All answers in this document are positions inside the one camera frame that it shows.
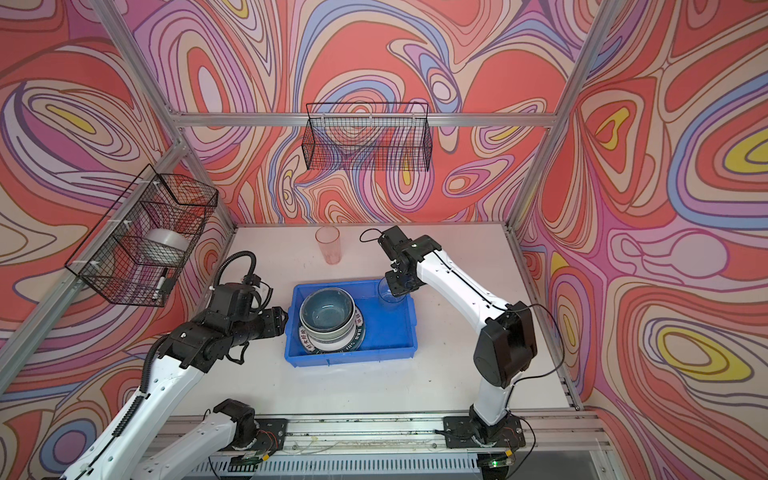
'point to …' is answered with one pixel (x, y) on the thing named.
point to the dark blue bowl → (327, 310)
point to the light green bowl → (332, 336)
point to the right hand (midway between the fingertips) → (408, 292)
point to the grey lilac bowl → (336, 345)
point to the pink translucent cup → (328, 237)
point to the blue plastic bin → (390, 327)
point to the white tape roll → (165, 246)
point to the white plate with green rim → (362, 330)
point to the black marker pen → (162, 279)
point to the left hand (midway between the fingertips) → (282, 314)
